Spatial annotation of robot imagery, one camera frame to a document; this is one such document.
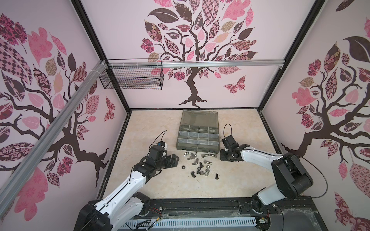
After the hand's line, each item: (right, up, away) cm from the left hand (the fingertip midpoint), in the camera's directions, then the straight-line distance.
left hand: (173, 162), depth 83 cm
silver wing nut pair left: (+12, +1, +10) cm, 15 cm away
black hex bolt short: (+15, -7, +3) cm, 17 cm away
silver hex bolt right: (+27, +2, +9) cm, 28 cm away
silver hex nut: (+21, -4, +5) cm, 22 cm away
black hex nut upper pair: (+12, -7, +3) cm, 14 cm away
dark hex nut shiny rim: (+16, -5, +5) cm, 17 cm away
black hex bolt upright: (+17, -4, +5) cm, 18 cm away
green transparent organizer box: (+17, +17, +18) cm, 30 cm away
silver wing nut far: (+8, +3, +10) cm, 14 cm away
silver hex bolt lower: (+20, -2, +7) cm, 21 cm away
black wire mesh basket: (-29, +57, +12) cm, 65 cm away
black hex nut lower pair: (+12, -9, +2) cm, 15 cm away
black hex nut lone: (+6, -4, +5) cm, 9 cm away
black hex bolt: (+26, -9, +1) cm, 28 cm away
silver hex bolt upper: (+20, +2, +10) cm, 22 cm away
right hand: (+31, +2, +10) cm, 33 cm away
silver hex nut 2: (+20, -8, +3) cm, 22 cm away
